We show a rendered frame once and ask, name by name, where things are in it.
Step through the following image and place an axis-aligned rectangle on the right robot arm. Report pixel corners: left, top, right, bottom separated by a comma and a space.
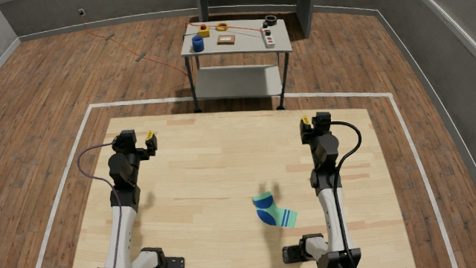
283, 112, 361, 268

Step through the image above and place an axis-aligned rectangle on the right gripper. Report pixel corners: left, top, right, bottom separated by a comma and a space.
300, 115, 322, 153

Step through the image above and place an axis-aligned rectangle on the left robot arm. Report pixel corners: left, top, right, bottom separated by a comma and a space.
104, 130, 184, 268

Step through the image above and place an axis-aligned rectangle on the mint green sock with blue heel and toe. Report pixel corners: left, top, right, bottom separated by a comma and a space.
253, 191, 298, 228

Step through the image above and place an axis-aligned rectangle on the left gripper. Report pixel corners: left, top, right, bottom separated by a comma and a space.
112, 130, 158, 170

